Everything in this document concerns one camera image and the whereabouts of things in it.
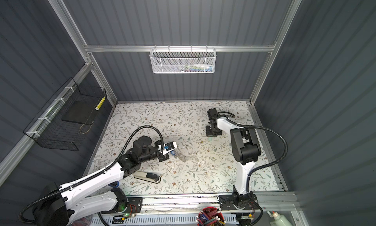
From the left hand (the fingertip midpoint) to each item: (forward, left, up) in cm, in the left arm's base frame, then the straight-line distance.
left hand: (175, 143), depth 76 cm
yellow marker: (+20, +42, +9) cm, 48 cm away
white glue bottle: (-35, -46, -11) cm, 58 cm away
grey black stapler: (-12, +15, -14) cm, 24 cm away
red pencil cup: (-32, -15, -9) cm, 36 cm away
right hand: (+15, -25, -17) cm, 34 cm away
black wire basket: (+2, +56, +14) cm, 57 cm away
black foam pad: (+15, +48, +10) cm, 52 cm away
